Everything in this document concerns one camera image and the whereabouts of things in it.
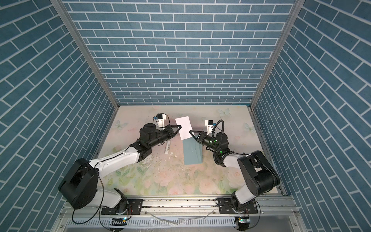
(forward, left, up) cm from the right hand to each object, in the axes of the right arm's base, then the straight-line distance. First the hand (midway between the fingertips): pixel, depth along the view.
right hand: (188, 132), depth 79 cm
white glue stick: (0, +14, -18) cm, 23 cm away
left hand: (0, +3, +3) cm, 5 cm away
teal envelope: (-1, -2, -20) cm, 20 cm away
